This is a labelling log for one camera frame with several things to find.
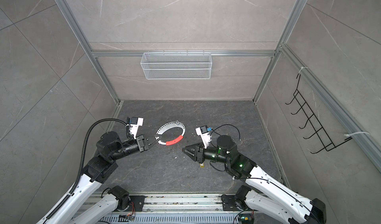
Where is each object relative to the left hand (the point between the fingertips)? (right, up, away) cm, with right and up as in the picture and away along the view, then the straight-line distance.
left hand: (161, 135), depth 61 cm
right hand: (+10, -7, +3) cm, 12 cm away
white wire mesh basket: (+1, +42, +40) cm, 58 cm away
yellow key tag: (+18, -22, +25) cm, 38 cm away
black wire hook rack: (+68, -3, -2) cm, 68 cm away
